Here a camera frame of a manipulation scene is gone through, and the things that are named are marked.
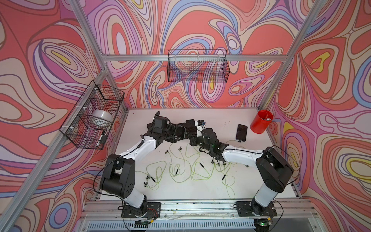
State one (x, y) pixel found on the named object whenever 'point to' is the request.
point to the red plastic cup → (261, 122)
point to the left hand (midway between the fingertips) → (183, 129)
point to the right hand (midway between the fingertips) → (187, 137)
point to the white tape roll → (101, 117)
